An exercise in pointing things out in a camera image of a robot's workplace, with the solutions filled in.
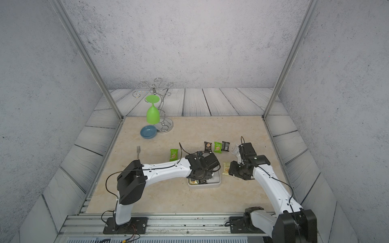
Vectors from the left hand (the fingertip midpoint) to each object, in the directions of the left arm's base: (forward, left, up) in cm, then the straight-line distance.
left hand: (210, 178), depth 83 cm
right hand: (+2, -12, +4) cm, 13 cm away
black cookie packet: (+23, 0, -5) cm, 24 cm away
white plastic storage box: (-2, -3, -1) cm, 3 cm away
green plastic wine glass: (+32, +33, +18) cm, 49 cm away
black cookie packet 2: (+24, -12, -4) cm, 27 cm away
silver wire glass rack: (+46, +31, -6) cm, 56 cm away
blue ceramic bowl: (+37, +42, -4) cm, 56 cm away
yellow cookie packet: (-1, +9, -3) cm, 10 cm away
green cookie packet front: (+19, +22, -5) cm, 29 cm away
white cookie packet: (+21, -18, -5) cm, 28 cm away
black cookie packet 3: (0, +4, -5) cm, 7 cm away
